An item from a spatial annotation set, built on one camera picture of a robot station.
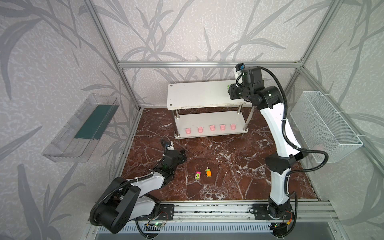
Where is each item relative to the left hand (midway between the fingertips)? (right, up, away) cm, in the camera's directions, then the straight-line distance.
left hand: (182, 147), depth 91 cm
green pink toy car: (+10, -14, -8) cm, 19 cm away
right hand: (+27, +35, -17) cm, 47 cm away
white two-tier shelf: (+14, +26, +29) cm, 41 cm away
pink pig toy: (+3, +10, +6) cm, 11 cm away
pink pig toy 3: (+19, +12, +8) cm, 24 cm away
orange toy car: (+16, -13, -6) cm, 22 cm away
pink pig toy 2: (+11, +10, +8) cm, 17 cm away
